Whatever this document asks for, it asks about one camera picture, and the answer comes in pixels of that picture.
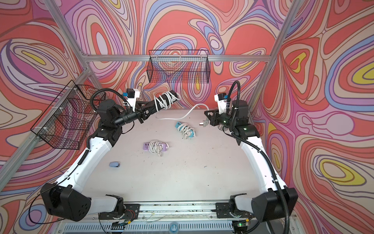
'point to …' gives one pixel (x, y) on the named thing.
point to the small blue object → (115, 164)
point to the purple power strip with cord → (155, 146)
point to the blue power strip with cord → (189, 132)
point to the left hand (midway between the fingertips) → (156, 106)
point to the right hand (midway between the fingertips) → (206, 116)
